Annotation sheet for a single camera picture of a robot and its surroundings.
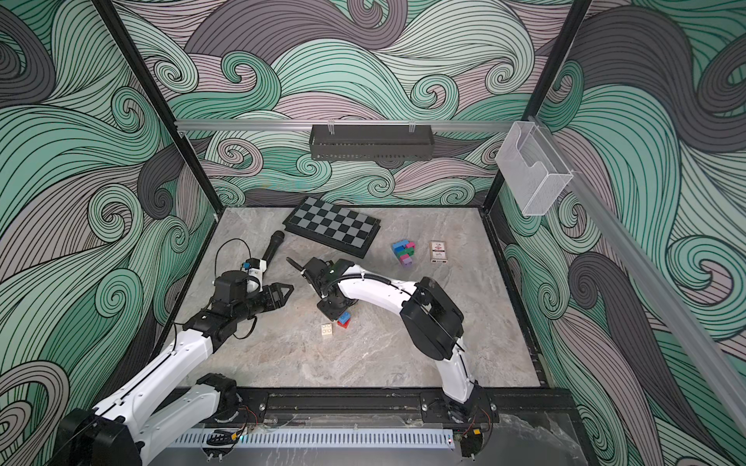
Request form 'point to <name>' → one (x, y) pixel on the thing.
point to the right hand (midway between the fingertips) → (340, 307)
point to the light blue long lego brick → (344, 316)
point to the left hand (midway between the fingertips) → (286, 286)
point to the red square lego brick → (345, 324)
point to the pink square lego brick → (411, 245)
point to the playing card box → (438, 251)
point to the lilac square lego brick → (406, 260)
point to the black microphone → (277, 238)
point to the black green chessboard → (332, 226)
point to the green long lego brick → (409, 251)
